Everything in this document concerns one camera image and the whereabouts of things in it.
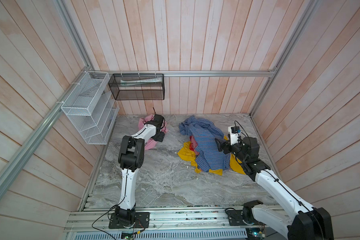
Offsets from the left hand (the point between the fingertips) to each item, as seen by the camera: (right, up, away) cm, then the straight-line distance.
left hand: (155, 138), depth 105 cm
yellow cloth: (+23, -10, -7) cm, 26 cm away
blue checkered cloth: (+32, +4, -17) cm, 37 cm away
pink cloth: (-3, -3, -4) cm, 6 cm away
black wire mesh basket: (-12, +37, -1) cm, 39 cm away
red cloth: (+25, -3, -17) cm, 31 cm away
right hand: (+41, +3, -24) cm, 47 cm away
